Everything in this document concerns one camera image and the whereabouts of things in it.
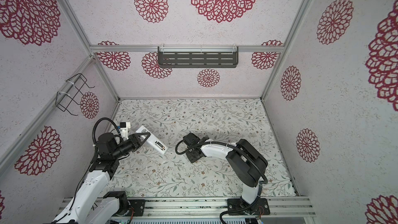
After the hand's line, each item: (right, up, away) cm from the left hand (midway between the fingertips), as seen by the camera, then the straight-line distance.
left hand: (150, 137), depth 77 cm
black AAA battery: (+5, -4, 0) cm, 7 cm away
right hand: (+20, -12, +14) cm, 28 cm away
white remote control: (+2, -2, -1) cm, 3 cm away
